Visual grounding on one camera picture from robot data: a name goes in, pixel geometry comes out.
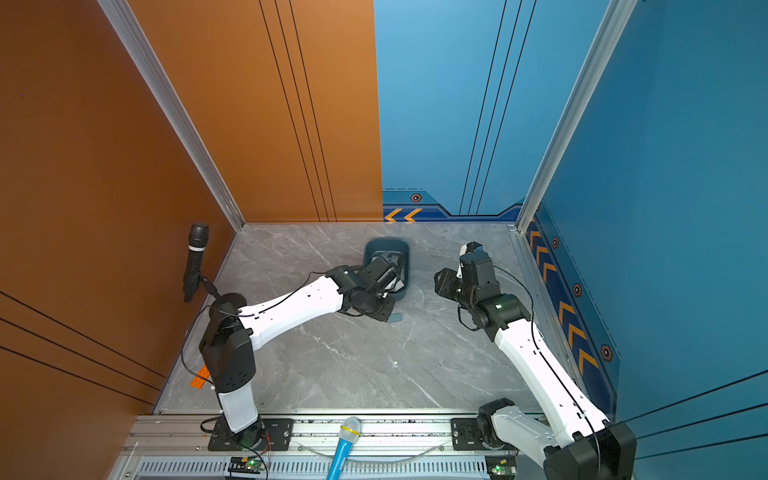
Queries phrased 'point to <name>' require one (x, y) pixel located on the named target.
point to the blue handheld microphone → (349, 434)
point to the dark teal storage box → (398, 250)
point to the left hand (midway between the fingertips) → (390, 306)
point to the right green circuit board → (502, 467)
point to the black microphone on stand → (197, 240)
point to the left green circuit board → (245, 465)
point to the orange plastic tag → (199, 382)
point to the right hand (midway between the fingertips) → (441, 277)
